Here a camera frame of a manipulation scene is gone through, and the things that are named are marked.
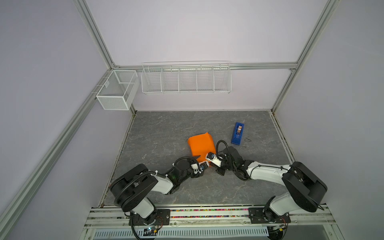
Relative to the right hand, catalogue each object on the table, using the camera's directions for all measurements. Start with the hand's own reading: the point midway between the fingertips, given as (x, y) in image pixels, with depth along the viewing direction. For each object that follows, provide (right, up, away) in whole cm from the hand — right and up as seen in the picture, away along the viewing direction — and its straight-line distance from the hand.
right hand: (211, 163), depth 88 cm
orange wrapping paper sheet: (-6, +10, +4) cm, 12 cm away
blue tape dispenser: (+19, +17, +11) cm, 28 cm away
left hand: (-6, +1, -1) cm, 6 cm away
